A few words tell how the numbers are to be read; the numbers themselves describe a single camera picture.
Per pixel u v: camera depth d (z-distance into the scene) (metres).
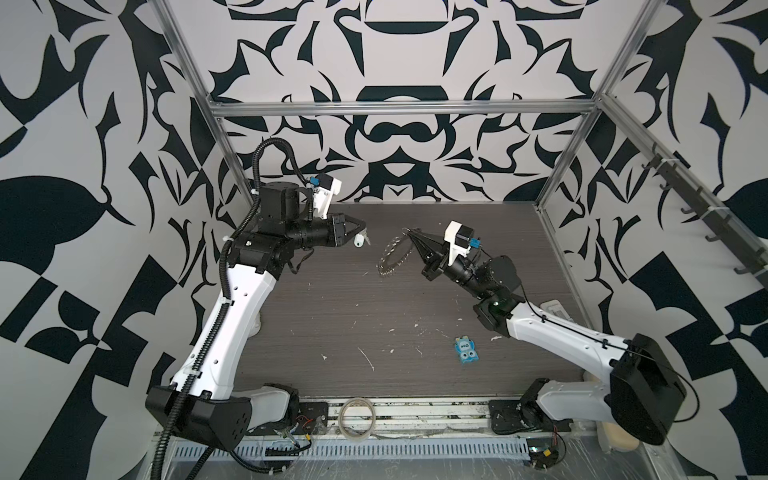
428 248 0.61
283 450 0.73
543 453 0.71
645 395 0.41
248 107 0.93
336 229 0.57
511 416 0.74
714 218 0.59
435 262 0.61
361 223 0.66
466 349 0.84
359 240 0.65
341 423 0.75
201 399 0.37
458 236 0.54
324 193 0.60
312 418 0.73
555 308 0.92
